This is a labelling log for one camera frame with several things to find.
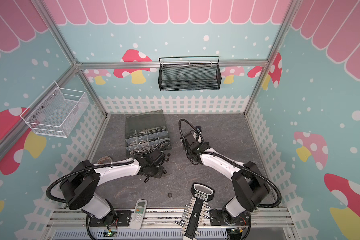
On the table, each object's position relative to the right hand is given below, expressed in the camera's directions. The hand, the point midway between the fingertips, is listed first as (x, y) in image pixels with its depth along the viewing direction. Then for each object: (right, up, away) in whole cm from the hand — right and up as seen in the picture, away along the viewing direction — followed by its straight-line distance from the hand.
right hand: (194, 142), depth 89 cm
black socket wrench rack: (0, -34, -15) cm, 37 cm away
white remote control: (-29, -35, -14) cm, 47 cm away
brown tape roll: (-57, -12, +6) cm, 58 cm away
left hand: (-21, -20, -1) cm, 29 cm away
